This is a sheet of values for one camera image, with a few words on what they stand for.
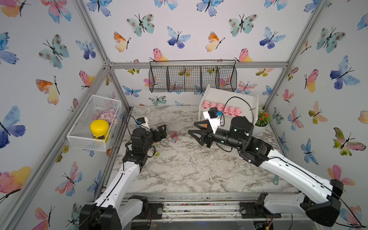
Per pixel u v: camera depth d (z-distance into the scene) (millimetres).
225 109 717
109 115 687
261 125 959
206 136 508
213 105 725
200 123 607
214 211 754
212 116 493
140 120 683
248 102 789
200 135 530
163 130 738
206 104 741
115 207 410
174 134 1025
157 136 701
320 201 395
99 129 630
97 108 807
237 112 709
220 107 727
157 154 931
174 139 984
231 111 709
